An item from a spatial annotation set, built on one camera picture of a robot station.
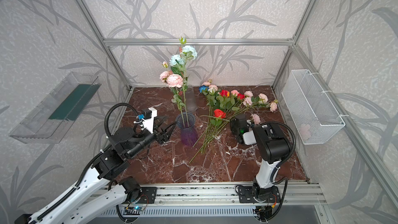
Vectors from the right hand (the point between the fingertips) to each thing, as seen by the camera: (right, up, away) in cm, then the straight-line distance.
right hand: (230, 114), depth 100 cm
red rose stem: (-8, 0, -1) cm, 8 cm away
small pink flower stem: (+16, -3, -4) cm, 17 cm away
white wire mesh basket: (+28, +1, -40) cm, 49 cm away
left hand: (-29, +2, -37) cm, 47 cm away
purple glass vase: (-26, -2, -20) cm, 33 cm away
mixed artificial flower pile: (-4, +5, +5) cm, 8 cm away
